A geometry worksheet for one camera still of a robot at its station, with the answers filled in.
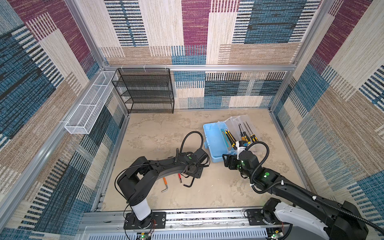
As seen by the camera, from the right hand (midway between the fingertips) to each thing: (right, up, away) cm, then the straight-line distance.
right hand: (228, 158), depth 82 cm
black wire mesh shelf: (-54, +43, +29) cm, 75 cm away
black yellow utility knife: (+5, +9, +12) cm, 16 cm away
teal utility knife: (+1, +9, +12) cm, 15 cm away
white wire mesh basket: (-70, +20, -11) cm, 74 cm away
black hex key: (-20, -15, +3) cm, 25 cm away
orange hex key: (-34, -15, +3) cm, 38 cm away
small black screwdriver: (+18, +12, +10) cm, 23 cm away
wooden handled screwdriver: (+10, +10, +7) cm, 16 cm away
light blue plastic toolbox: (-2, +10, +13) cm, 16 cm away
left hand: (-16, -9, +7) cm, 20 cm away
